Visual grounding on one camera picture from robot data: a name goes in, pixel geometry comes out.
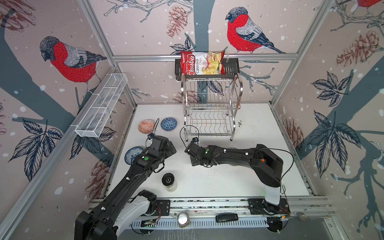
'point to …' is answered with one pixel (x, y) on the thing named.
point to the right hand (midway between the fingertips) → (193, 161)
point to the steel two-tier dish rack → (210, 105)
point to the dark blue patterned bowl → (168, 124)
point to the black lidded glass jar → (168, 180)
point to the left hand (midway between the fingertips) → (167, 148)
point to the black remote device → (227, 217)
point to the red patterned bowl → (146, 126)
